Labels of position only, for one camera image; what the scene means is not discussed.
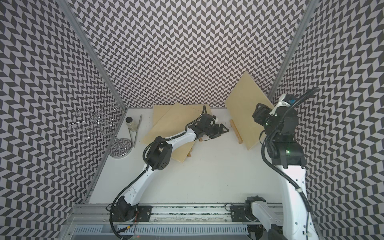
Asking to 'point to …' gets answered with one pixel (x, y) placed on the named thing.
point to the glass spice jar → (131, 123)
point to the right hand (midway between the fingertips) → (261, 110)
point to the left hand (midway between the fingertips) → (226, 133)
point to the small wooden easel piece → (189, 155)
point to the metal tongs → (137, 132)
